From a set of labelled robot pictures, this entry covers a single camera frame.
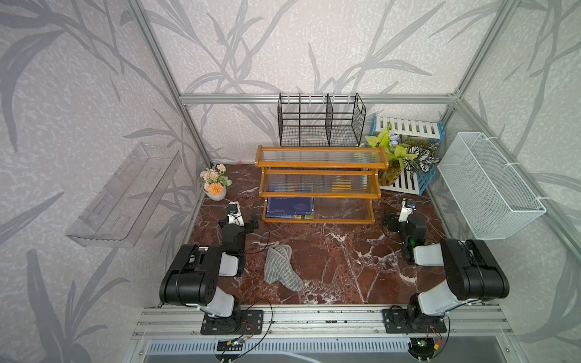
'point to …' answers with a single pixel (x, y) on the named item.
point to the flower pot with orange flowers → (215, 182)
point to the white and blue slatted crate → (407, 182)
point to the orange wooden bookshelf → (313, 184)
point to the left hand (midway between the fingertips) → (241, 208)
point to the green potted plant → (407, 155)
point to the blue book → (290, 208)
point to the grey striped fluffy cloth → (278, 268)
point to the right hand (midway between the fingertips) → (396, 209)
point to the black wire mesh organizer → (308, 121)
